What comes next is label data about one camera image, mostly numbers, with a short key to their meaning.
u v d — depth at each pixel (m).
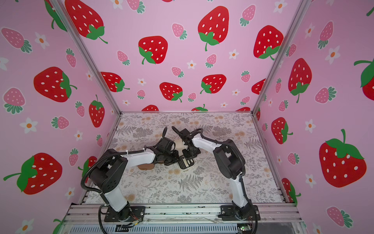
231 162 0.53
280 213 0.76
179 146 0.95
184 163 0.91
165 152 0.77
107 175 0.47
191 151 0.80
